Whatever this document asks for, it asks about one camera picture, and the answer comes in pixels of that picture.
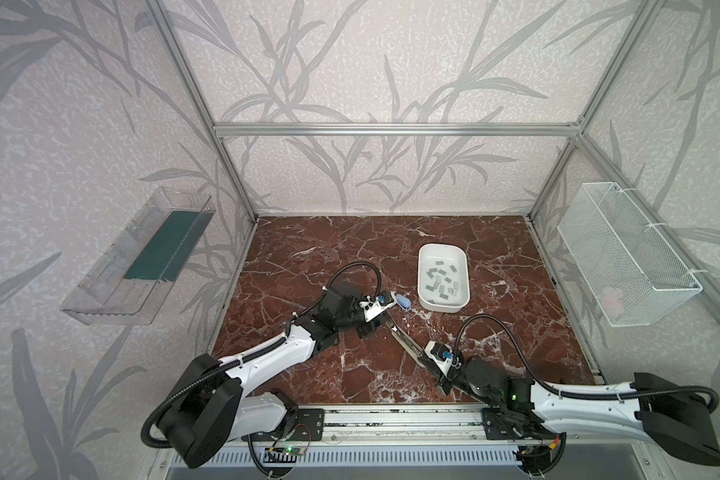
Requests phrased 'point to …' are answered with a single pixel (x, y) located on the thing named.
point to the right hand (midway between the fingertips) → (421, 348)
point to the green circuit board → (287, 451)
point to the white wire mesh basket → (629, 270)
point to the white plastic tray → (443, 280)
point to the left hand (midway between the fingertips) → (385, 298)
